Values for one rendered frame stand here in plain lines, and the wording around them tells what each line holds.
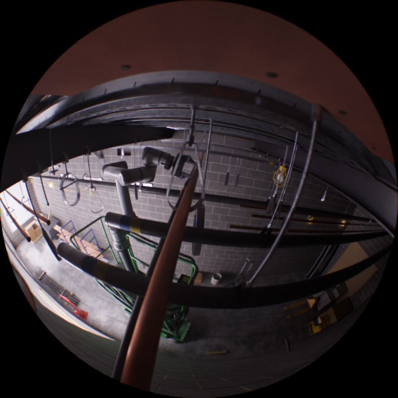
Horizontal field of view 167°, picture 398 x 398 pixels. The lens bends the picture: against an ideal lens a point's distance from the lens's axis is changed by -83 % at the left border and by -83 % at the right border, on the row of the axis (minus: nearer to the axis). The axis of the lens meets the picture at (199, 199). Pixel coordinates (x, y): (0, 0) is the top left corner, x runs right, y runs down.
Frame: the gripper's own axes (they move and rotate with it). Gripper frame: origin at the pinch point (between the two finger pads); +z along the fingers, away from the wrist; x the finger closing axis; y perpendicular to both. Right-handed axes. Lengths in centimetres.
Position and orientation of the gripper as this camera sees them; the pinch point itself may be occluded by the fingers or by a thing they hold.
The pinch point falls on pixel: (196, 171)
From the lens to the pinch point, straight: 78.7
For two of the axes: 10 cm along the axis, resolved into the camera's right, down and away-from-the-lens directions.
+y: 0.7, -4.4, 8.9
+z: 9.3, 3.5, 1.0
